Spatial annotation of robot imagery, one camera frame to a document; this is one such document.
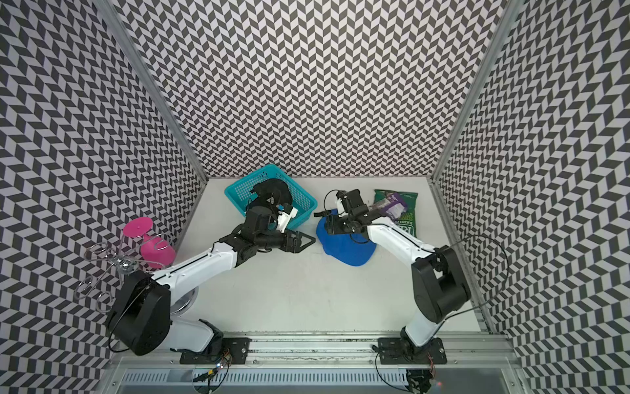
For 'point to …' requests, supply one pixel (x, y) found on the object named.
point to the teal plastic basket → (303, 203)
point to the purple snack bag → (397, 206)
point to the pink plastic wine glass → (156, 252)
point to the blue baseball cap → (353, 248)
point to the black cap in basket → (275, 191)
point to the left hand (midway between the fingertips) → (305, 240)
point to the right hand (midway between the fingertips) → (335, 227)
